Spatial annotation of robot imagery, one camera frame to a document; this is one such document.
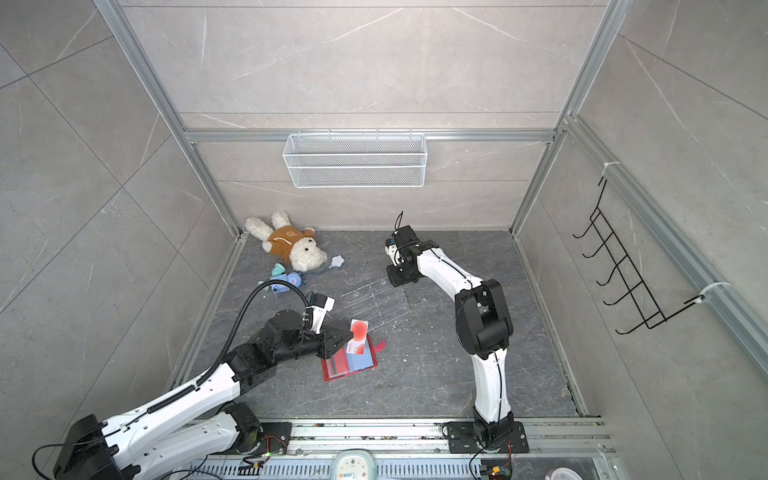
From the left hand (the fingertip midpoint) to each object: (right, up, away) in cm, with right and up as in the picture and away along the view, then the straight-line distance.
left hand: (353, 330), depth 74 cm
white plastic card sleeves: (0, -13, +12) cm, 18 cm away
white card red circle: (+1, -1, +3) cm, 3 cm away
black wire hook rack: (+63, +12, -10) cm, 65 cm away
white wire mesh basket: (-5, +51, +27) cm, 58 cm away
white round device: (+1, -30, -5) cm, 31 cm away
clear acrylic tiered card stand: (+5, +3, +19) cm, 20 cm away
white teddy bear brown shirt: (-27, +24, +30) cm, 47 cm away
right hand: (+12, +12, +24) cm, 29 cm away
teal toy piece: (-31, +14, +30) cm, 45 cm away
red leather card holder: (-5, -13, +11) cm, 17 cm away
